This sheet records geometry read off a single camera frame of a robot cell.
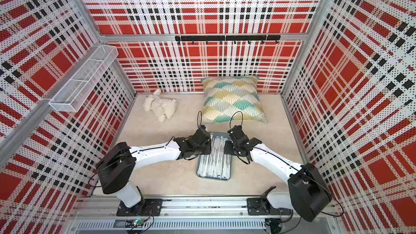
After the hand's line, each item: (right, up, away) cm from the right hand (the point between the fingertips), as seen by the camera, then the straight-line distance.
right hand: (230, 148), depth 86 cm
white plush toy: (-42, +21, +16) cm, 50 cm away
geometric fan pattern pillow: (+2, +26, +8) cm, 28 cm away
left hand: (-10, 0, +2) cm, 10 cm away
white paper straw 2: (-3, -9, 0) cm, 10 cm away
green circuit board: (-42, -28, -16) cm, 53 cm away
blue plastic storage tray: (-7, -9, 0) cm, 12 cm away
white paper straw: (-13, -9, -2) cm, 16 cm away
